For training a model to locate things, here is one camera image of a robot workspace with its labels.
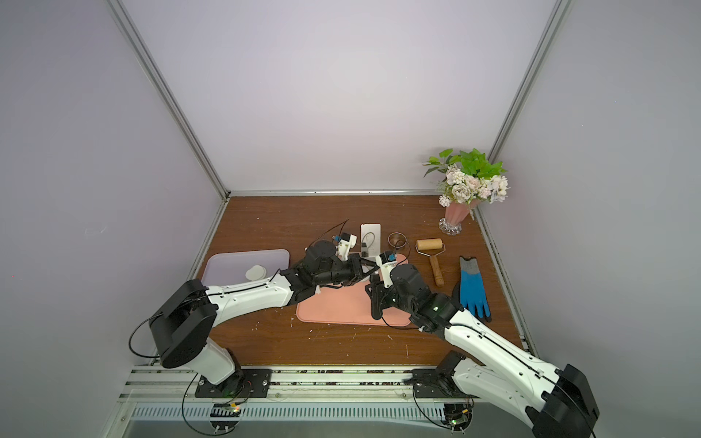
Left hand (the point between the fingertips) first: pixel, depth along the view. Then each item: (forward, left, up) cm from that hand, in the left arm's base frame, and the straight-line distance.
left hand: (382, 269), depth 74 cm
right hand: (-2, +4, -4) cm, 6 cm away
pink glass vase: (+28, -28, -8) cm, 40 cm away
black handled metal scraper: (+15, +3, -8) cm, 17 cm away
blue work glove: (+2, -32, -20) cm, 37 cm away
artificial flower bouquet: (+29, -28, +9) cm, 41 cm away
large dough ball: (+8, +44, -19) cm, 49 cm away
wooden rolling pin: (+20, -20, -18) cm, 34 cm away
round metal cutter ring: (+24, -7, -16) cm, 30 cm away
